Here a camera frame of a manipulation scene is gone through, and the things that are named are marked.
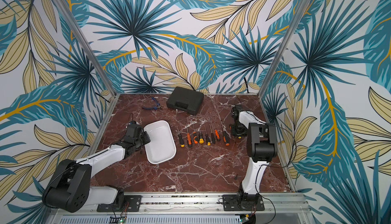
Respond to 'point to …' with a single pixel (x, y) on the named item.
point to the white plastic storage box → (162, 145)
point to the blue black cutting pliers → (154, 108)
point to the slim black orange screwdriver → (189, 139)
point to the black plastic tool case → (185, 100)
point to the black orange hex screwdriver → (217, 134)
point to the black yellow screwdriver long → (201, 139)
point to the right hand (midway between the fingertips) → (241, 134)
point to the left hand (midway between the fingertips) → (147, 137)
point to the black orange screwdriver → (225, 138)
